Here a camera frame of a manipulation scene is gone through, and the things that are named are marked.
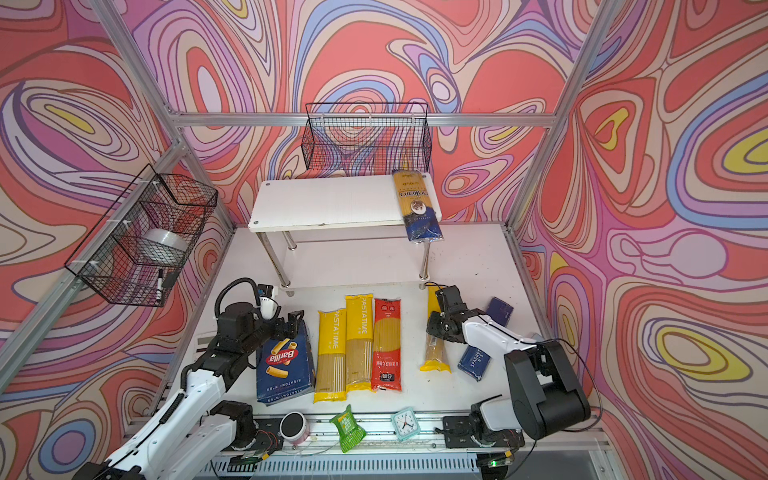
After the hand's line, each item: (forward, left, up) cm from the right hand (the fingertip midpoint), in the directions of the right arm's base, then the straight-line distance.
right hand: (437, 333), depth 91 cm
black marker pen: (+3, +71, +27) cm, 76 cm away
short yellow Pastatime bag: (-8, +32, +3) cm, 33 cm away
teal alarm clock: (-25, +11, +2) cm, 27 cm away
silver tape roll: (+12, +70, +33) cm, 78 cm away
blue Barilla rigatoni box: (-12, +43, +7) cm, 45 cm away
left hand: (+3, +42, +13) cm, 44 cm away
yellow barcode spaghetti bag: (-7, +2, +4) cm, 8 cm away
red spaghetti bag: (-5, +16, +3) cm, 16 cm away
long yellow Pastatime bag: (-3, +24, +3) cm, 24 cm away
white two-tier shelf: (+40, +37, +5) cm, 54 cm away
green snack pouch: (-26, +25, +1) cm, 37 cm away
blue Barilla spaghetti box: (-10, -9, +3) cm, 14 cm away
